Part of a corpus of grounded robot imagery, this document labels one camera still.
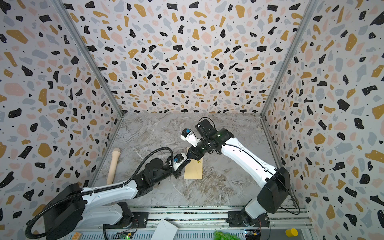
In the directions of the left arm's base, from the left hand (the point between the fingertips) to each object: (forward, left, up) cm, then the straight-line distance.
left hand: (188, 156), depth 75 cm
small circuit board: (-31, +30, -19) cm, 47 cm away
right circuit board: (-32, -31, -20) cm, 49 cm away
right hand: (0, +1, +3) cm, 3 cm away
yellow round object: (-32, -46, -13) cm, 58 cm away
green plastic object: (-32, -15, -14) cm, 38 cm away
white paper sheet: (-30, +11, -15) cm, 35 cm away
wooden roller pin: (+7, +47, -17) cm, 50 cm away
